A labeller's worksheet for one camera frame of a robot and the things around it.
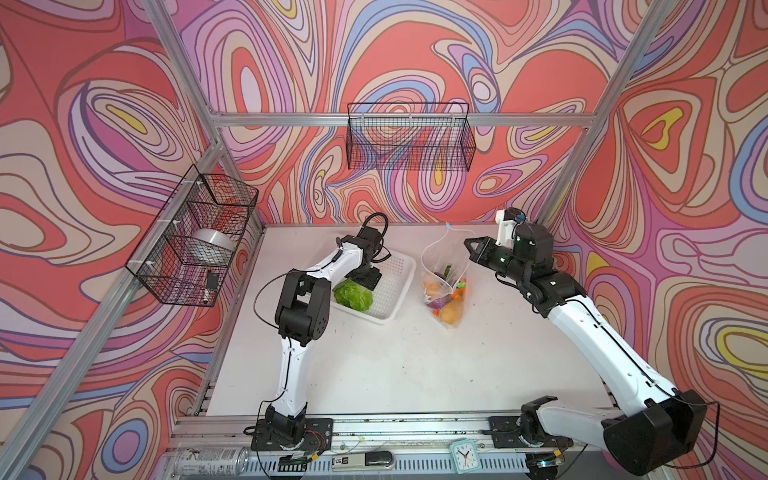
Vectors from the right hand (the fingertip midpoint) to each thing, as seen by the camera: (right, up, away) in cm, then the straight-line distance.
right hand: (465, 247), depth 75 cm
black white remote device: (-25, -49, -9) cm, 55 cm away
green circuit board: (-44, -53, -3) cm, 70 cm away
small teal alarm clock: (-2, -49, -6) cm, 50 cm away
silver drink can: (-60, -49, -9) cm, 78 cm away
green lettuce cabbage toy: (-30, -15, +16) cm, 38 cm away
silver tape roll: (-63, +1, -3) cm, 63 cm away
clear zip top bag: (-1, -5, +18) cm, 19 cm away
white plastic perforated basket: (-18, -17, +23) cm, 34 cm away
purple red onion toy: (-4, -17, +14) cm, 22 cm away
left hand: (-28, -10, +26) cm, 39 cm away
